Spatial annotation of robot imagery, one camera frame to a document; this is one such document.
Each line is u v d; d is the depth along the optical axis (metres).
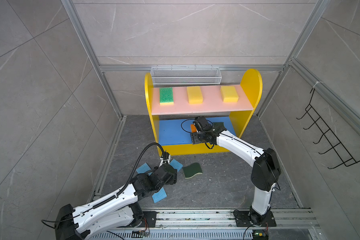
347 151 0.59
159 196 0.80
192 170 0.91
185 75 0.98
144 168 0.92
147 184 0.53
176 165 0.92
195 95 0.71
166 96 0.70
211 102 0.71
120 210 0.60
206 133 0.65
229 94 0.71
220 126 0.93
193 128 0.71
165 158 0.65
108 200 0.45
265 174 0.51
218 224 0.73
